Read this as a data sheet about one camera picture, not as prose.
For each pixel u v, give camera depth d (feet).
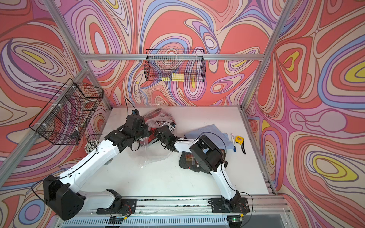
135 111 2.26
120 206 2.32
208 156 1.83
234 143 3.19
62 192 1.24
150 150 3.13
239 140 3.22
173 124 3.00
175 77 2.70
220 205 2.40
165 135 2.52
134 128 1.95
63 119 2.43
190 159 2.76
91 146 2.51
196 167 2.80
